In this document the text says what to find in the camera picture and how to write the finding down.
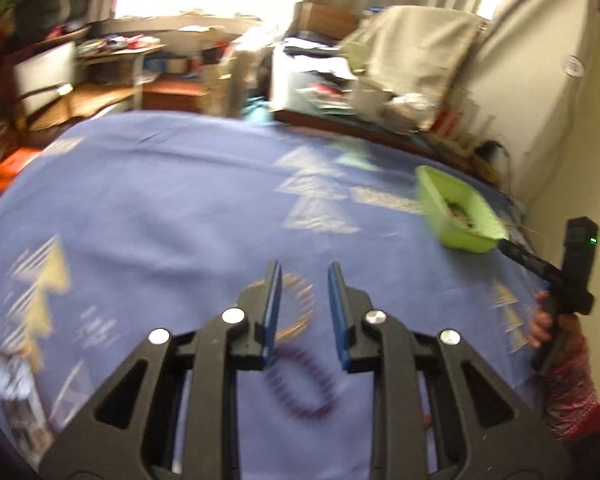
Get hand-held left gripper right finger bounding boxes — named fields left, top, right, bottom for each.
left=327, top=261, right=573, bottom=480

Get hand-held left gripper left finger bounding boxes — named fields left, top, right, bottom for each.
left=39, top=260, right=284, bottom=480

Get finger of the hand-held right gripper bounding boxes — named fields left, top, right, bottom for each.
left=497, top=239, right=563, bottom=285

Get amber bead bracelet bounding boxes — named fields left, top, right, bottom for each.
left=242, top=272, right=315, bottom=343

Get purple bead bracelet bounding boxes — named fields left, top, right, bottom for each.
left=264, top=345, right=338, bottom=418

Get pile of bead bracelets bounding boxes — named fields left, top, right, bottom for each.
left=442, top=197, right=481, bottom=228

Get green plastic basin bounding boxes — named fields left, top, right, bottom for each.
left=414, top=165, right=510, bottom=253

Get person's right forearm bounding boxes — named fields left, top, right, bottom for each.
left=542, top=315, right=600, bottom=443

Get person's right hand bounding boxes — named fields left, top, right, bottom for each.
left=527, top=290, right=555, bottom=348

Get black power adapter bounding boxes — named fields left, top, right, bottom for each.
left=477, top=140, right=506, bottom=171

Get blue printed tablecloth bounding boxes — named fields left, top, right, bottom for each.
left=0, top=110, right=556, bottom=480

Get dark wooden desk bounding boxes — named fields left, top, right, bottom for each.
left=270, top=105, right=481, bottom=171

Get clear plastic bag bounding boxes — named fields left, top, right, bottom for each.
left=382, top=92, right=438, bottom=133

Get white cloth cover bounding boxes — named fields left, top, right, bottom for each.
left=340, top=5, right=486, bottom=121

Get cardboard box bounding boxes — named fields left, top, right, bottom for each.
left=292, top=0, right=361, bottom=41

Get orange cloth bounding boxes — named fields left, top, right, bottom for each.
left=0, top=147, right=43, bottom=193

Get small cluttered wooden table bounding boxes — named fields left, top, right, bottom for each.
left=77, top=35, right=168, bottom=111

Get round white wall sticker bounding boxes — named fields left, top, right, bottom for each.
left=564, top=54, right=588, bottom=78

